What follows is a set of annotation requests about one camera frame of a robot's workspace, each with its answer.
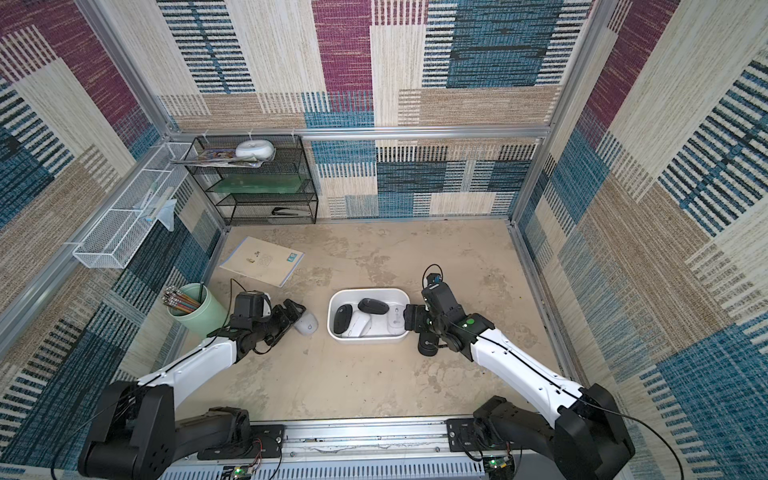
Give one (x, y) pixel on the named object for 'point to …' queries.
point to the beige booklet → (263, 261)
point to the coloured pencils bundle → (174, 297)
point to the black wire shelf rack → (257, 180)
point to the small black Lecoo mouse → (428, 343)
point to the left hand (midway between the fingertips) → (298, 314)
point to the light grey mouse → (307, 324)
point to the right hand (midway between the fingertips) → (416, 310)
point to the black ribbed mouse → (373, 306)
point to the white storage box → (378, 332)
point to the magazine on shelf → (220, 157)
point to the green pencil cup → (208, 319)
